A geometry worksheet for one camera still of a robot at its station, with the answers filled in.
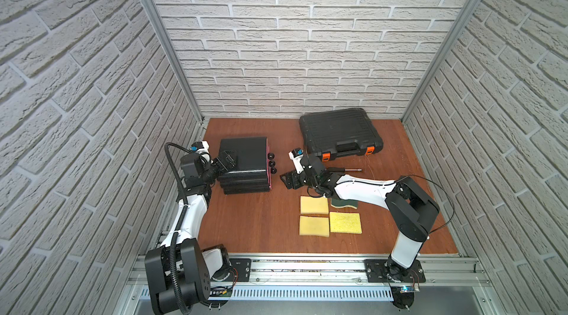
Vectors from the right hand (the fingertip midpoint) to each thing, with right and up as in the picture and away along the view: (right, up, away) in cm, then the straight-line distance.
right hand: (290, 173), depth 89 cm
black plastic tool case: (+20, +17, +17) cm, 31 cm away
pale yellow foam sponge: (+8, -13, -1) cm, 15 cm away
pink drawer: (-8, +4, +1) cm, 9 cm away
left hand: (-23, +9, -5) cm, 25 cm away
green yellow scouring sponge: (+20, -12, -2) cm, 23 cm away
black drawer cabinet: (-14, +1, -10) cm, 17 cm away
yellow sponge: (+22, -18, -6) cm, 29 cm away
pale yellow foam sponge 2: (+9, -19, -7) cm, 23 cm away
